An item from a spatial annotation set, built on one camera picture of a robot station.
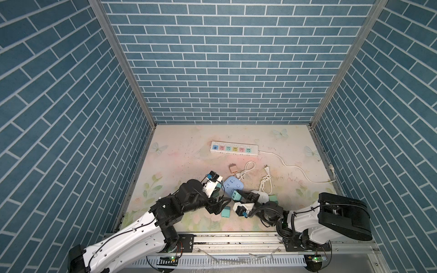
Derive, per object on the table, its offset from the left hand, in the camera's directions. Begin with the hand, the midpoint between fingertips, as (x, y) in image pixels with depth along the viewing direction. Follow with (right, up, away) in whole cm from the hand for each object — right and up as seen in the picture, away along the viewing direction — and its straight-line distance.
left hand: (229, 198), depth 69 cm
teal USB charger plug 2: (-1, -11, +12) cm, 16 cm away
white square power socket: (+18, -5, +16) cm, 24 cm away
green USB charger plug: (+23, -6, +17) cm, 29 cm away
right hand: (+5, -1, +9) cm, 10 cm away
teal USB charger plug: (+3, -1, +6) cm, 7 cm away
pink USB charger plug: (+3, +7, +27) cm, 28 cm away
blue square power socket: (+1, 0, +20) cm, 20 cm away
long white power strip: (+4, +18, +36) cm, 40 cm away
